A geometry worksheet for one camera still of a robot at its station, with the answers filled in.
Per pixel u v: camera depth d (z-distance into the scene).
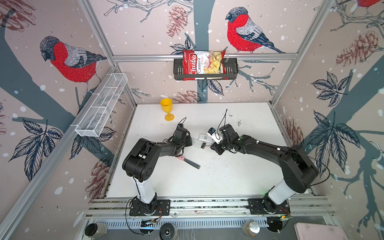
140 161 0.50
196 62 0.87
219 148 0.78
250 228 0.60
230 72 0.93
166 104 1.06
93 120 0.71
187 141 0.89
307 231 0.66
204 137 0.98
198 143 0.97
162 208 0.73
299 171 0.45
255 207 0.73
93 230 0.60
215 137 0.77
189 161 0.89
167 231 0.59
